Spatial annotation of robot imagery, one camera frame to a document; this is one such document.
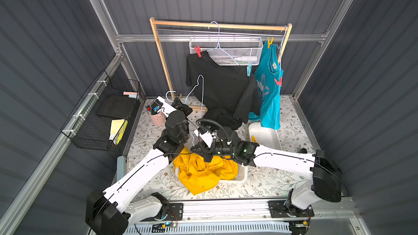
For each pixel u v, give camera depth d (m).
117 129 0.63
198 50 0.81
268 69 0.79
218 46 0.72
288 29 0.64
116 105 0.77
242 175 0.77
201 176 0.74
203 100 1.02
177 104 0.65
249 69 0.69
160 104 0.57
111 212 0.37
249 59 0.88
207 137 0.62
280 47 0.69
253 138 0.96
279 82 0.68
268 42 0.83
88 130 0.68
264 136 0.96
